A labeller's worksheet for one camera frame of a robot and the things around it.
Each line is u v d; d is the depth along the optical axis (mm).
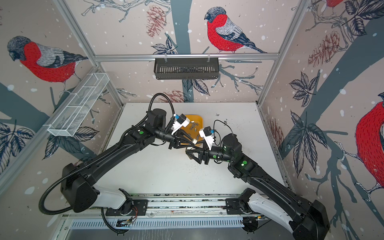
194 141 624
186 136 640
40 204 365
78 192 392
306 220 385
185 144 633
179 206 758
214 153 596
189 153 653
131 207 702
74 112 755
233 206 728
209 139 590
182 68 1067
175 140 591
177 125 600
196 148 671
